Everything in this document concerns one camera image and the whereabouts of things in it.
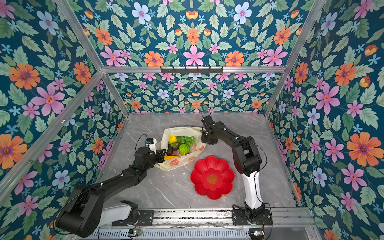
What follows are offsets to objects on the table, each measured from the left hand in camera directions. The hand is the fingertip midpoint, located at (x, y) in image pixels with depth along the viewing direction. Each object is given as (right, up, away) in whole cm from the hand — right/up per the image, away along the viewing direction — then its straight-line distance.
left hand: (167, 146), depth 86 cm
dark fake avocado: (0, -4, +7) cm, 8 cm away
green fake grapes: (+11, +3, +12) cm, 17 cm away
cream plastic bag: (+4, -10, +1) cm, 11 cm away
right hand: (+23, +3, +13) cm, 26 cm away
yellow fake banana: (-1, -7, +4) cm, 9 cm away
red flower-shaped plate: (+27, -19, +2) cm, 33 cm away
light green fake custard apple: (+9, -3, +7) cm, 12 cm away
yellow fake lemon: (+1, +3, +12) cm, 12 cm away
